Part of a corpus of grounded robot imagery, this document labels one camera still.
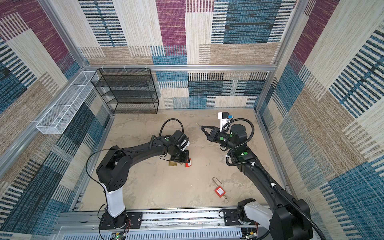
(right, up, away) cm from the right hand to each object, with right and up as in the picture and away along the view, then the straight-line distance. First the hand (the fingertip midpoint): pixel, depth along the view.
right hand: (201, 129), depth 73 cm
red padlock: (+10, -33, +8) cm, 35 cm away
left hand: (-6, -18, +16) cm, 24 cm away
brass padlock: (-16, -21, +19) cm, 33 cm away
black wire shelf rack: (-51, +27, +36) cm, 68 cm away
